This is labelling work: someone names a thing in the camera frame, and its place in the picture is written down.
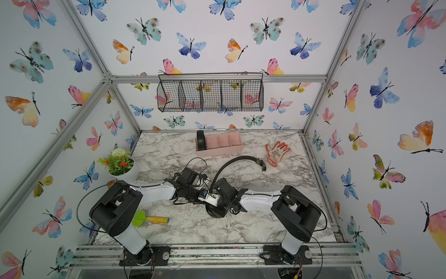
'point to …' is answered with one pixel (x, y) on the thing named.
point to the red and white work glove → (276, 154)
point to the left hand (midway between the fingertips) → (213, 201)
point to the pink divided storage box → (221, 145)
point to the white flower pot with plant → (121, 165)
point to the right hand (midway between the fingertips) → (211, 205)
